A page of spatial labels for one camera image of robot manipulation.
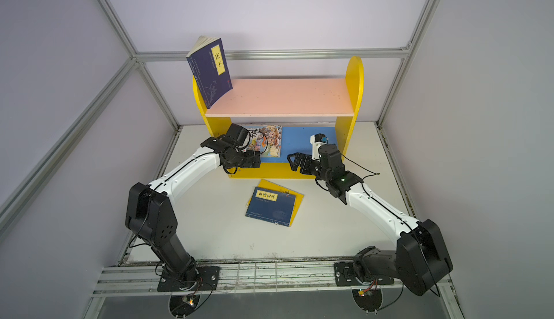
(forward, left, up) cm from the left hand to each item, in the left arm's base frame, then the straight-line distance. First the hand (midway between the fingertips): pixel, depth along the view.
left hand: (247, 156), depth 89 cm
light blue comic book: (+11, -11, +1) cm, 15 cm away
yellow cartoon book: (-6, -7, -15) cm, 18 cm away
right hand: (-5, -21, +7) cm, 22 cm away
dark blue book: (-16, -10, -14) cm, 23 cm away
